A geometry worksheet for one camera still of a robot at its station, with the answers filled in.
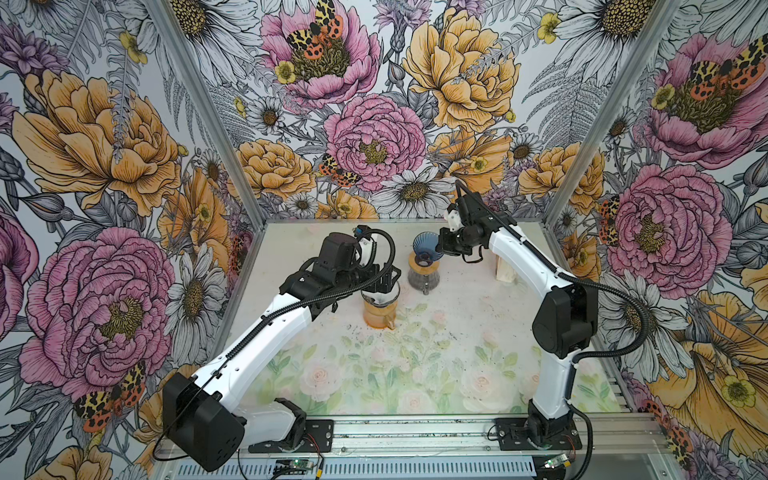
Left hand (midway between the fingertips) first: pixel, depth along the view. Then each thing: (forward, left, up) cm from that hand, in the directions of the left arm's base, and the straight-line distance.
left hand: (382, 279), depth 76 cm
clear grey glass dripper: (-2, +3, -8) cm, 8 cm away
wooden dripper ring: (+12, -13, -13) cm, 22 cm away
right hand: (+13, -16, -6) cm, 22 cm away
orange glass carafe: (-1, +1, -17) cm, 17 cm away
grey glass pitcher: (+11, -13, -17) cm, 24 cm away
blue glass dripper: (+16, -13, -6) cm, 21 cm away
